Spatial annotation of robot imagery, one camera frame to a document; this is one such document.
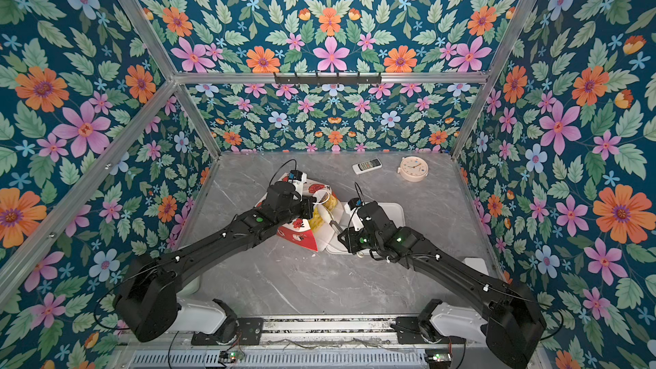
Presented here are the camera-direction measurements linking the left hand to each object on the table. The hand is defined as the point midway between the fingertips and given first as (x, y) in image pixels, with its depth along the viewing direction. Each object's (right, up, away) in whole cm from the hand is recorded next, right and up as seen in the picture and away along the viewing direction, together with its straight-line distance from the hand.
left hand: (321, 194), depth 80 cm
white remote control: (+18, +10, +34) cm, 40 cm away
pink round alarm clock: (+38, +9, +31) cm, 50 cm away
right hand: (+6, -12, -3) cm, 14 cm away
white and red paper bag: (-7, -11, -2) cm, 13 cm away
